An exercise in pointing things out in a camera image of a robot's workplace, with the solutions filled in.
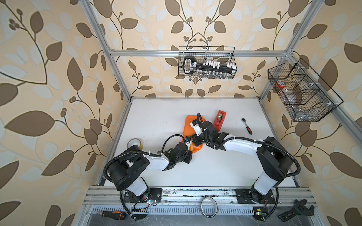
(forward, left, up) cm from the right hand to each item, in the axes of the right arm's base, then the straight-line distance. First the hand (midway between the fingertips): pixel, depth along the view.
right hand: (191, 138), depth 88 cm
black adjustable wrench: (-38, -53, -7) cm, 65 cm away
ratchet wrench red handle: (+18, -41, -7) cm, 45 cm away
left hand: (-7, -1, -6) cm, 9 cm away
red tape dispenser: (+16, -22, -4) cm, 27 cm away
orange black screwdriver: (-38, +38, -5) cm, 54 cm away
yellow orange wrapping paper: (+5, +1, -1) cm, 5 cm away
